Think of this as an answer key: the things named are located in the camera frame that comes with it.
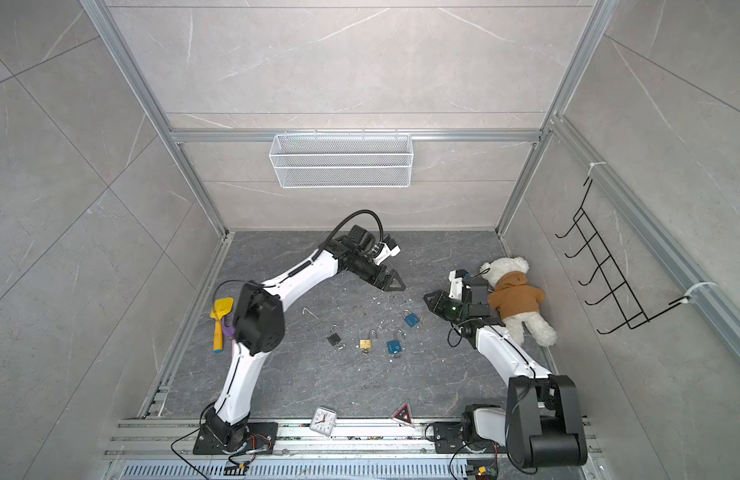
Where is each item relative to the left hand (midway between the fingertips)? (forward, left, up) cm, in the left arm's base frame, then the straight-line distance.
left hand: (397, 279), depth 88 cm
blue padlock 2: (-7, -5, -13) cm, 16 cm away
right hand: (-4, -9, -3) cm, 10 cm away
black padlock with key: (-12, +20, -13) cm, 27 cm away
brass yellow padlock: (-14, +10, -15) cm, 22 cm away
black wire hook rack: (-19, -46, +19) cm, 53 cm away
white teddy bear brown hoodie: (-7, -36, -5) cm, 37 cm away
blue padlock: (-16, +2, -13) cm, 20 cm away
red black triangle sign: (-34, 0, -13) cm, 36 cm away
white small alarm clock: (-35, +21, -12) cm, 43 cm away
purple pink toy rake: (-23, +37, +17) cm, 47 cm away
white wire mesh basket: (+39, +18, +15) cm, 46 cm away
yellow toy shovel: (-1, +58, -13) cm, 59 cm away
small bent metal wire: (-3, +28, -13) cm, 32 cm away
